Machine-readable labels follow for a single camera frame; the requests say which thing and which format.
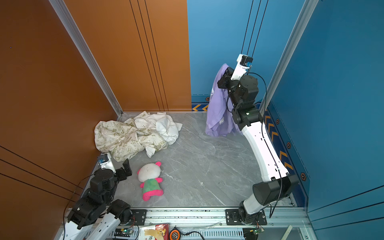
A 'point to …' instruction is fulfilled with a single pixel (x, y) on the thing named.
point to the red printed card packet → (163, 230)
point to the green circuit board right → (258, 230)
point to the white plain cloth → (160, 123)
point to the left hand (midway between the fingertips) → (119, 161)
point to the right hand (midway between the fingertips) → (223, 65)
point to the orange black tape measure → (175, 234)
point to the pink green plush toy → (149, 174)
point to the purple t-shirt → (220, 120)
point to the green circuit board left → (123, 232)
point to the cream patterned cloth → (122, 140)
